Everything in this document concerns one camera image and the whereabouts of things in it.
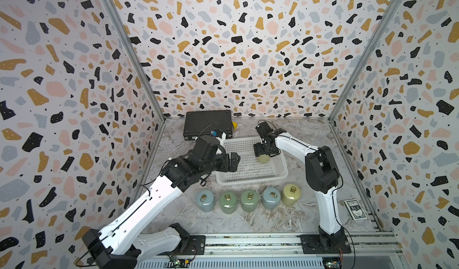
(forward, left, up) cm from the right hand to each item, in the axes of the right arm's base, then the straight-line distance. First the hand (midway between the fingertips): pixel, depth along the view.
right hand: (261, 151), depth 100 cm
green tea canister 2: (-29, +7, +4) cm, 30 cm away
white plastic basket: (-10, +7, -4) cm, 13 cm away
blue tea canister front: (-28, -3, +4) cm, 28 cm away
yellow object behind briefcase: (+22, +17, -1) cm, 28 cm away
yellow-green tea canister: (-5, -1, 0) cm, 5 cm away
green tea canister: (-30, +16, +4) cm, 34 cm away
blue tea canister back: (-30, +26, +5) cm, 40 cm away
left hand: (-20, +14, +24) cm, 34 cm away
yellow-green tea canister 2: (-26, -12, +4) cm, 29 cm away
